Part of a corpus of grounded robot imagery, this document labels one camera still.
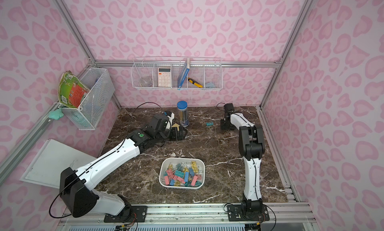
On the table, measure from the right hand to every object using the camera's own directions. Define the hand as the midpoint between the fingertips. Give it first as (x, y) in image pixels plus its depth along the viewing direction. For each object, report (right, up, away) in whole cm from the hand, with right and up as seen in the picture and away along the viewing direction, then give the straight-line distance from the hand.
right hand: (225, 125), depth 107 cm
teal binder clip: (-11, +1, +1) cm, 11 cm away
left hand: (-28, -1, -29) cm, 41 cm away
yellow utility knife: (-21, +28, -9) cm, 37 cm away
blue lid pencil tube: (-29, +11, -12) cm, 34 cm away
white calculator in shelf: (-41, +30, -12) cm, 52 cm away
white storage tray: (-28, -25, -26) cm, 45 cm away
